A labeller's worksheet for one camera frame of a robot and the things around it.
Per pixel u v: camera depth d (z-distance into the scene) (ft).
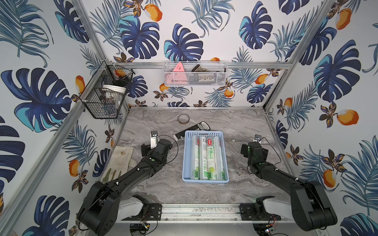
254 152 2.27
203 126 3.60
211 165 2.82
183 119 3.76
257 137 2.56
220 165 2.82
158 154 2.15
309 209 1.37
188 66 3.02
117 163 2.98
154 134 2.39
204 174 2.72
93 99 2.51
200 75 3.00
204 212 2.50
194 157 2.95
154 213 2.42
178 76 2.95
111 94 2.89
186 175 2.82
